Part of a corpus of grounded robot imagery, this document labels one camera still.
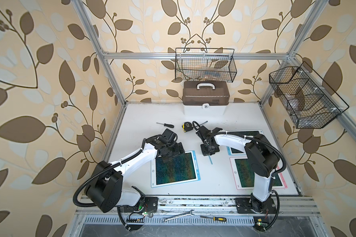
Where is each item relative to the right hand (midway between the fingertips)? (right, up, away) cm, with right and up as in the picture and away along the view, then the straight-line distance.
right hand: (207, 153), depth 93 cm
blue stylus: (+1, -2, -2) cm, 3 cm away
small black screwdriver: (-27, +17, +12) cm, 34 cm away
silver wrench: (-25, -27, -23) cm, 43 cm away
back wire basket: (-1, +58, +3) cm, 58 cm away
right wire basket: (+49, +30, -18) cm, 60 cm away
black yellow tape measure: (-13, +16, +8) cm, 22 cm away
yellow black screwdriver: (0, -26, -23) cm, 35 cm away
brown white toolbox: (-1, +36, +3) cm, 36 cm away
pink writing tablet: (+19, -10, -9) cm, 24 cm away
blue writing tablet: (-16, -8, -7) cm, 19 cm away
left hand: (-18, +3, -10) cm, 21 cm away
